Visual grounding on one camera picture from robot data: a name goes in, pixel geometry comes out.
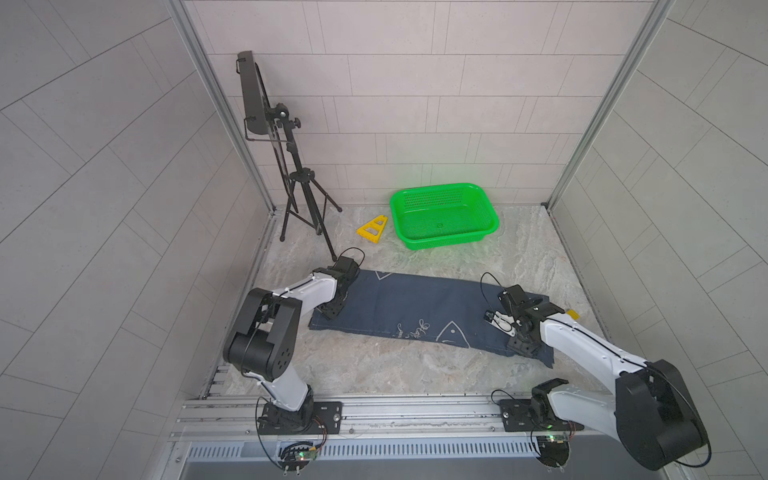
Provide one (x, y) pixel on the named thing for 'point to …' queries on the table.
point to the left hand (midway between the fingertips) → (323, 302)
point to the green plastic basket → (443, 215)
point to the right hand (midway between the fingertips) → (526, 331)
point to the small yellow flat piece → (573, 314)
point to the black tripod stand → (303, 200)
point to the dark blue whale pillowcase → (431, 309)
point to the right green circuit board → (553, 449)
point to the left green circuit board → (296, 458)
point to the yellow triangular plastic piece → (378, 223)
